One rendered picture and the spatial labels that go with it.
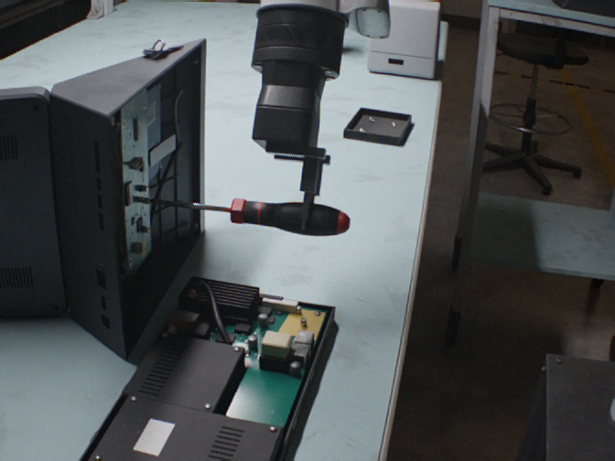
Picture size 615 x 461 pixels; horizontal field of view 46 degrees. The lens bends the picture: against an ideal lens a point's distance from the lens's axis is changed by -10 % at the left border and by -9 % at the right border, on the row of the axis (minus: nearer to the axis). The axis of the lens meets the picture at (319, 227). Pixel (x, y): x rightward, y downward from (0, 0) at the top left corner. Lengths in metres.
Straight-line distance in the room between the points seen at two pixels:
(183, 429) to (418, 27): 1.02
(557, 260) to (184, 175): 1.73
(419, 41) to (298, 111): 0.82
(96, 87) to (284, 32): 0.16
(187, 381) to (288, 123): 0.21
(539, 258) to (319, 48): 1.80
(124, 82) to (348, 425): 0.31
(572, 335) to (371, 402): 2.05
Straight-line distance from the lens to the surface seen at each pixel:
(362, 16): 0.65
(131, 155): 0.62
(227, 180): 0.95
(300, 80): 0.62
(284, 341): 0.60
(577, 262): 2.39
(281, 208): 0.63
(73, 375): 0.63
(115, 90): 0.60
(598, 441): 0.84
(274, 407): 0.57
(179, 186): 0.78
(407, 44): 1.42
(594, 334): 2.66
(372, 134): 1.09
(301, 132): 0.61
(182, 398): 0.56
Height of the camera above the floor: 1.38
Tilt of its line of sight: 27 degrees down
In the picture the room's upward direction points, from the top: 3 degrees clockwise
